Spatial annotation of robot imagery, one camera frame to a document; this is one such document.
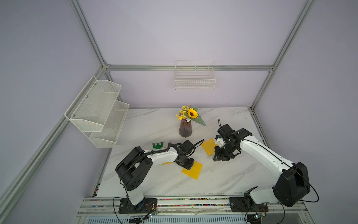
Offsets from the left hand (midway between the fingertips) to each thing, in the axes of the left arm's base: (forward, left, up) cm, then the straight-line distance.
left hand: (188, 167), depth 87 cm
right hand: (-1, -16, +10) cm, 20 cm away
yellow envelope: (+4, +14, -3) cm, 15 cm away
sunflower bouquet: (+22, +1, +26) cm, 34 cm away
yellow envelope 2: (-2, -4, 0) cm, 4 cm away
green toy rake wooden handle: (+14, +21, +2) cm, 26 cm away
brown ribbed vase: (+31, +2, -1) cm, 31 cm away
